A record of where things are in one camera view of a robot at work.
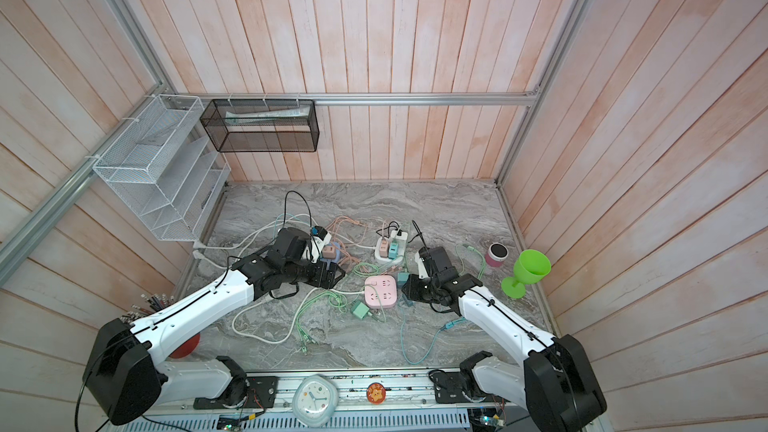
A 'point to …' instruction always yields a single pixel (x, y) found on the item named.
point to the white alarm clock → (315, 400)
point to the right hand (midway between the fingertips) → (405, 287)
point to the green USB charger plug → (360, 310)
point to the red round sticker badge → (376, 393)
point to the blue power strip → (336, 259)
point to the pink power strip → (387, 296)
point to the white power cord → (255, 300)
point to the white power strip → (396, 236)
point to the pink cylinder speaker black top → (496, 254)
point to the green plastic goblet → (531, 267)
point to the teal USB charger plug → (402, 278)
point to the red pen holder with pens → (156, 303)
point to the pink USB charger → (383, 248)
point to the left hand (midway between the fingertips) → (331, 276)
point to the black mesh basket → (262, 125)
